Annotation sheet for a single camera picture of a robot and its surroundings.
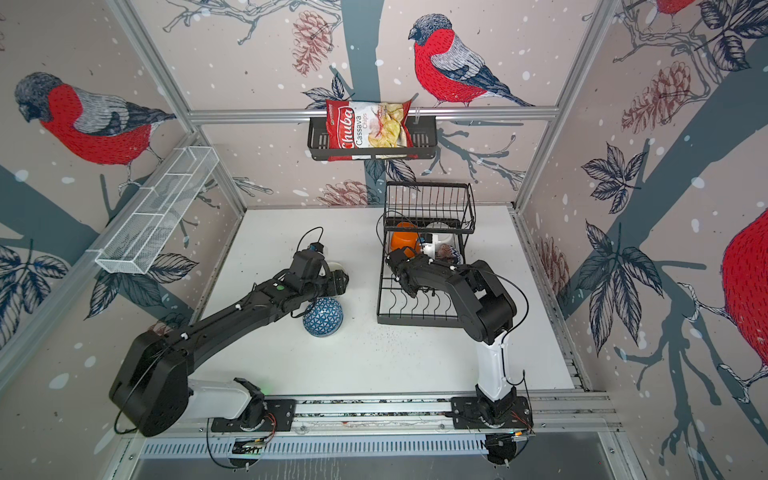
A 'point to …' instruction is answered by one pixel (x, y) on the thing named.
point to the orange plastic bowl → (408, 240)
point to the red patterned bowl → (448, 253)
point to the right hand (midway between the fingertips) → (451, 266)
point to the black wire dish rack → (425, 227)
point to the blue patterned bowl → (325, 317)
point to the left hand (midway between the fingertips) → (339, 278)
